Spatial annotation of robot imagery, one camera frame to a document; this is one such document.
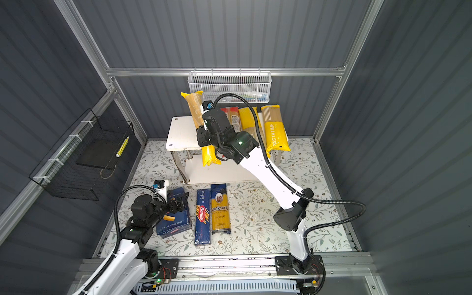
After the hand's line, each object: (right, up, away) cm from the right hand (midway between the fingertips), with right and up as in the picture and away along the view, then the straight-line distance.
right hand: (202, 130), depth 68 cm
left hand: (-13, -26, +13) cm, 32 cm away
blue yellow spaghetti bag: (+5, -40, +16) cm, 44 cm away
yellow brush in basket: (-37, -6, +11) cm, 40 cm away
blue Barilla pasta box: (-15, -39, +11) cm, 44 cm away
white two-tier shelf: (-10, -3, +6) cm, 12 cm away
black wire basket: (-50, -10, +5) cm, 51 cm away
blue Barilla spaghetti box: (-3, -38, +16) cm, 41 cm away
